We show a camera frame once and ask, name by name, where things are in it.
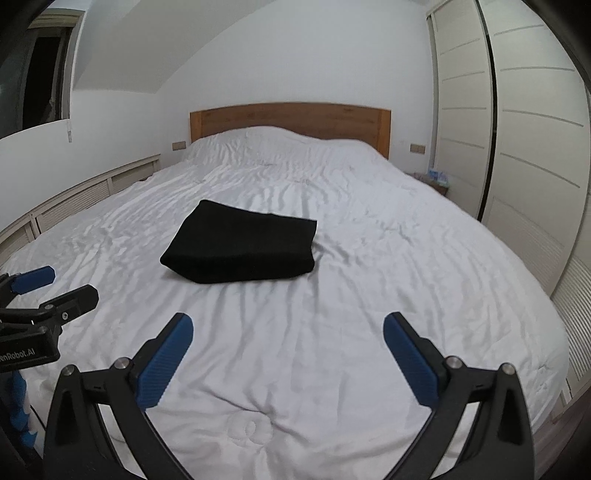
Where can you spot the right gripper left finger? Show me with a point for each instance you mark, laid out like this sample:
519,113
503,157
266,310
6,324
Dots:
77,444

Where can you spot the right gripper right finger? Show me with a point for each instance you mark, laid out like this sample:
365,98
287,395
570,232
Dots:
499,444

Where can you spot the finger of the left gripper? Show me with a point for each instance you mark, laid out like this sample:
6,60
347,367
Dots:
23,283
51,315

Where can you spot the black pants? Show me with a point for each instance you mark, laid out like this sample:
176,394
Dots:
217,243

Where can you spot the white low louvred cabinet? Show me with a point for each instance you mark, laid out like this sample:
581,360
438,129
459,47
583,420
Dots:
72,201

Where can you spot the white duvet on bed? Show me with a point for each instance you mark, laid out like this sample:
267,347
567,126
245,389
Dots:
292,379

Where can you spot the wooden bedside table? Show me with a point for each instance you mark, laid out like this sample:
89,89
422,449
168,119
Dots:
439,186

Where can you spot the dark window opening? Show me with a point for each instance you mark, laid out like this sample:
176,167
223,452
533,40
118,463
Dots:
36,77

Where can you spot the wooden headboard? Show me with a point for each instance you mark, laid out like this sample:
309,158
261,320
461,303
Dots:
326,121

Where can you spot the white wardrobe with louvred doors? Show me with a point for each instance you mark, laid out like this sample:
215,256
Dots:
513,136

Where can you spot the beige wall switch plate right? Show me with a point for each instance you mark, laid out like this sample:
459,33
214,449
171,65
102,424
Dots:
420,149

